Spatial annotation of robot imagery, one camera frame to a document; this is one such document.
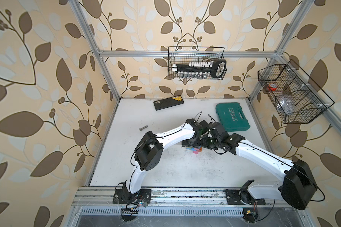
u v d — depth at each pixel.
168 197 0.75
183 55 0.91
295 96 0.73
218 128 0.63
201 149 0.85
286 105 0.70
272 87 0.81
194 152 0.89
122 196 0.69
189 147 0.77
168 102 1.16
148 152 0.50
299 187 0.40
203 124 0.71
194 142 0.74
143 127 1.02
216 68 0.84
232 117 1.02
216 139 0.63
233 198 0.73
